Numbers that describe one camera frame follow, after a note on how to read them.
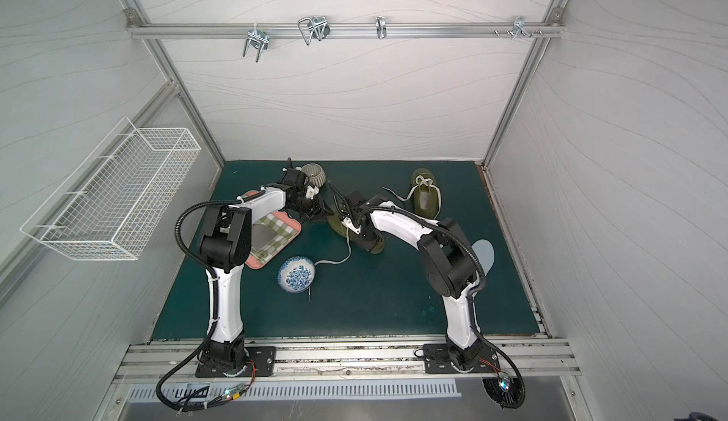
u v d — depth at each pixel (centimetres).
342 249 96
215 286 59
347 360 75
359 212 69
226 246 57
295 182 86
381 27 78
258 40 79
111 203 68
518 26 76
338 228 97
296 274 88
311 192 97
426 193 105
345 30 80
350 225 86
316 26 76
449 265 51
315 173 107
